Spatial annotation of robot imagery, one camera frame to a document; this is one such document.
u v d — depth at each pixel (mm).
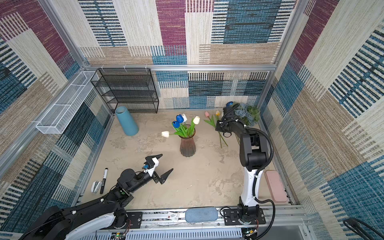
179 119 757
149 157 735
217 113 1139
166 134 776
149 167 641
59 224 422
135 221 730
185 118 783
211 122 1116
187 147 992
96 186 827
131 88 1082
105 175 871
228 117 817
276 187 811
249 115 1043
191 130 812
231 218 730
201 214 728
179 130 798
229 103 1198
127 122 975
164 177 702
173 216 742
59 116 723
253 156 555
